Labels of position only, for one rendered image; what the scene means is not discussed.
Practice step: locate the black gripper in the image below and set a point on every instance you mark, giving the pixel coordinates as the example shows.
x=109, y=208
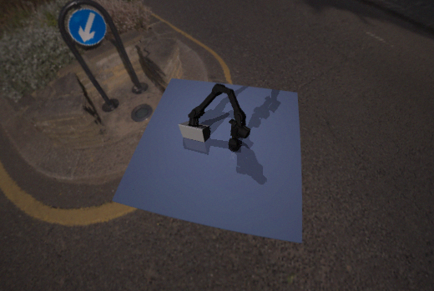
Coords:
x=234, y=140

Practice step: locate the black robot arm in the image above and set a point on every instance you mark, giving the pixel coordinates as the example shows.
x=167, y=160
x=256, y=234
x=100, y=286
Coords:
x=237, y=125

